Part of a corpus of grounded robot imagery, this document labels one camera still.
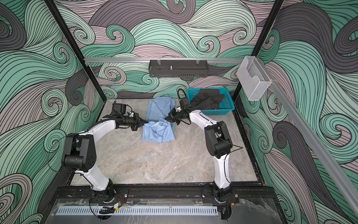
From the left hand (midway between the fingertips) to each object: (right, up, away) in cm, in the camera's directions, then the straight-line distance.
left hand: (148, 120), depth 87 cm
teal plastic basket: (+59, +10, +23) cm, 64 cm away
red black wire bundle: (-19, -46, -15) cm, 53 cm away
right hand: (+10, +1, +3) cm, 10 cm away
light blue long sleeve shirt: (+5, -6, +1) cm, 8 cm away
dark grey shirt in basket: (+43, +16, +23) cm, 51 cm away
